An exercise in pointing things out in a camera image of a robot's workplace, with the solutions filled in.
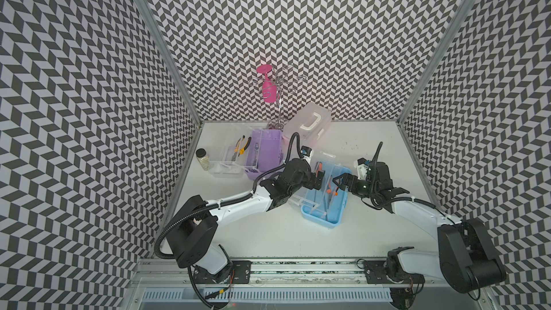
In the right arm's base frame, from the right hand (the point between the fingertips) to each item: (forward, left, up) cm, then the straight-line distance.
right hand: (339, 186), depth 87 cm
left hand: (+2, +11, +9) cm, 14 cm away
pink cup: (+43, +30, +17) cm, 55 cm away
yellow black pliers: (+17, +43, +4) cm, 46 cm away
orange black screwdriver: (+7, +7, +4) cm, 11 cm away
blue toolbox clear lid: (-3, +5, -6) cm, 9 cm away
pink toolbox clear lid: (+28, +11, +7) cm, 31 cm away
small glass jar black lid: (+11, +58, +4) cm, 59 cm away
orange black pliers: (0, +3, -4) cm, 5 cm away
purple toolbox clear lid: (+21, +38, -4) cm, 43 cm away
